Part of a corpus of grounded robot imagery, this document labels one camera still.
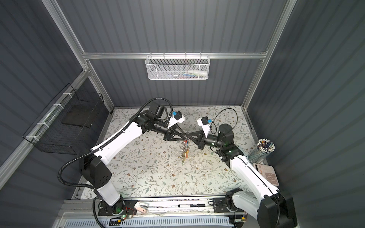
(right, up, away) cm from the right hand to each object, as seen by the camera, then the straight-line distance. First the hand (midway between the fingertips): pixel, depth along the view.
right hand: (189, 137), depth 70 cm
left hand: (-3, +1, +2) cm, 4 cm away
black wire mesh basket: (-67, +5, +5) cm, 67 cm away
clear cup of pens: (+44, -6, +10) cm, 45 cm away
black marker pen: (+1, -36, +4) cm, 36 cm away
